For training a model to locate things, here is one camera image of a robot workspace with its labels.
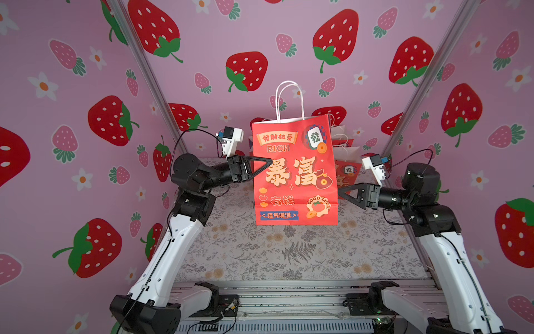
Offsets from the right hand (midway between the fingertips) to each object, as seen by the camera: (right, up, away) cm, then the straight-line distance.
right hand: (342, 192), depth 59 cm
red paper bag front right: (+12, +7, +30) cm, 33 cm away
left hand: (-21, +7, -7) cm, 23 cm away
